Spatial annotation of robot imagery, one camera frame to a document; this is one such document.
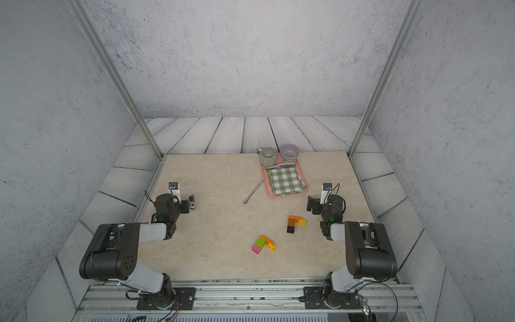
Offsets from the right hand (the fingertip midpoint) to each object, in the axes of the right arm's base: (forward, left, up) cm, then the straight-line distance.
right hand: (321, 195), depth 94 cm
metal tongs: (+23, +14, -3) cm, 27 cm away
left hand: (0, +63, +2) cm, 63 cm away
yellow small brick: (-22, +23, -5) cm, 32 cm away
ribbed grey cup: (+30, +25, -4) cm, 39 cm away
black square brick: (-14, +15, -5) cm, 21 cm away
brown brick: (-10, +14, -6) cm, 18 cm away
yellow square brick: (-11, +9, -5) cm, 15 cm away
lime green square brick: (-20, +28, -5) cm, 35 cm away
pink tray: (+27, +18, -5) cm, 33 cm away
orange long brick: (-9, +12, -5) cm, 16 cm away
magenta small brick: (-23, +30, -5) cm, 38 cm away
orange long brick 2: (-20, +25, -4) cm, 32 cm away
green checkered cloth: (+13, +15, -6) cm, 21 cm away
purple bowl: (+33, +12, -3) cm, 35 cm away
